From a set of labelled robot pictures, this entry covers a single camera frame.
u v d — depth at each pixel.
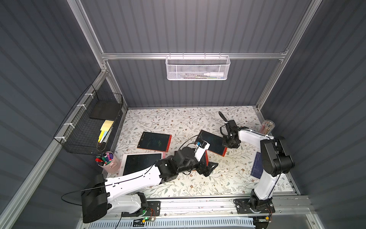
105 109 0.81
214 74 0.93
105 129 0.72
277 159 0.49
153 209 0.73
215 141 1.01
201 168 0.61
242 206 0.74
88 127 0.73
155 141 1.00
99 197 0.40
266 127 0.85
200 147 0.61
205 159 0.91
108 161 0.79
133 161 0.91
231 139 0.76
